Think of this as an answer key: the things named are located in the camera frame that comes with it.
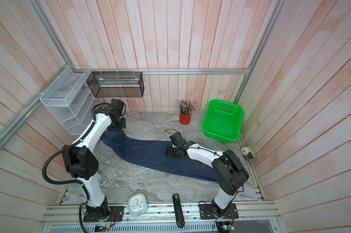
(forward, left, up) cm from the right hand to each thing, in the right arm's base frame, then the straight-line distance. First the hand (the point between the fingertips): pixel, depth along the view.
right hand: (168, 152), depth 92 cm
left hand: (+9, +31, +13) cm, 35 cm away
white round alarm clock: (-30, +15, -1) cm, 34 cm away
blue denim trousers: (+1, +11, -4) cm, 12 cm away
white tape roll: (+3, -51, -1) cm, 51 cm away
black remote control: (-33, -7, -1) cm, 33 cm away
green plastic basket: (+34, -43, -7) cm, 55 cm away
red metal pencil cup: (+27, -12, +2) cm, 30 cm away
